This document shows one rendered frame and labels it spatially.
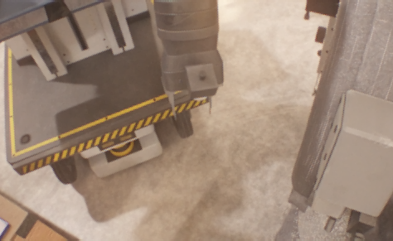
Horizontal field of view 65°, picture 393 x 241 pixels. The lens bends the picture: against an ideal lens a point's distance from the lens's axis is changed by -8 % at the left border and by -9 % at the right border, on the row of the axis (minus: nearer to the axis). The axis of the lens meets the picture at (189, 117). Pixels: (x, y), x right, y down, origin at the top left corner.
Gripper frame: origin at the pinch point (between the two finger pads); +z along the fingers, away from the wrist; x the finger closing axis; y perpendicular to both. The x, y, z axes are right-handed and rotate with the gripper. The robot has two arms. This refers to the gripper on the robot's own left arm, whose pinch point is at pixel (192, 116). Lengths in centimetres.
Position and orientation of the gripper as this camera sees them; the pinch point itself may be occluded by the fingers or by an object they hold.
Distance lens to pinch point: 48.3
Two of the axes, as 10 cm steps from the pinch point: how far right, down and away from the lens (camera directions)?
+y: 2.0, 4.7, -8.6
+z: 0.9, 8.7, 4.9
